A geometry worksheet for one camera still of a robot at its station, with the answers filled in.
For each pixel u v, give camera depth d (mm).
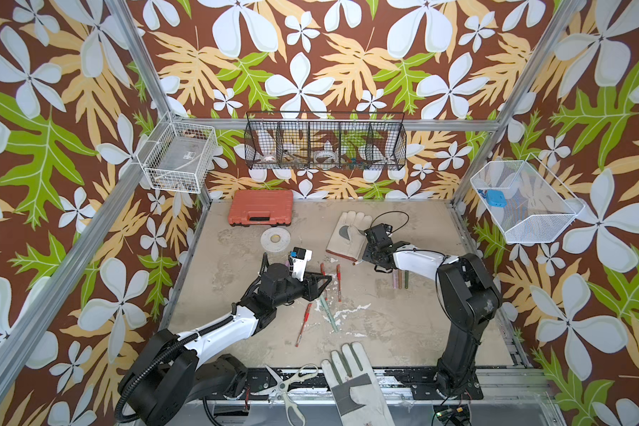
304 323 861
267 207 1177
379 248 782
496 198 862
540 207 764
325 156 985
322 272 985
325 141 978
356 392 727
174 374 405
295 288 719
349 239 1067
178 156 862
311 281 716
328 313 880
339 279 958
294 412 701
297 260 719
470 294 506
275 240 1069
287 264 716
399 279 958
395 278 950
